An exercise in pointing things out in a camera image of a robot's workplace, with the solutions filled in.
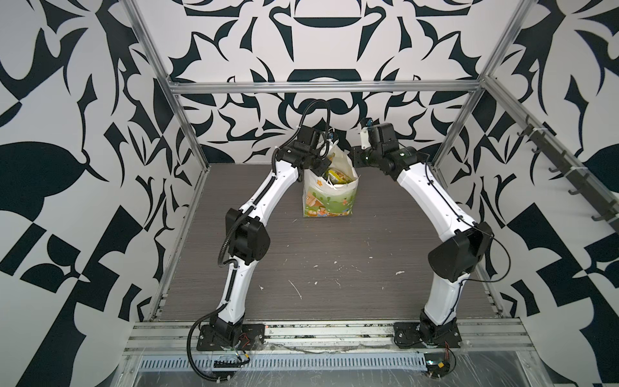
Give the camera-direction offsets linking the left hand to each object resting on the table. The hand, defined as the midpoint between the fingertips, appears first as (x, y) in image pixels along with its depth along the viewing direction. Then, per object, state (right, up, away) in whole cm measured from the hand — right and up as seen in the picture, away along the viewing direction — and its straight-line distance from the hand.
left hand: (325, 153), depth 88 cm
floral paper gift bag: (+3, -15, -2) cm, 15 cm away
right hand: (+10, +1, -7) cm, 12 cm away
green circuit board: (+32, -64, -17) cm, 73 cm away
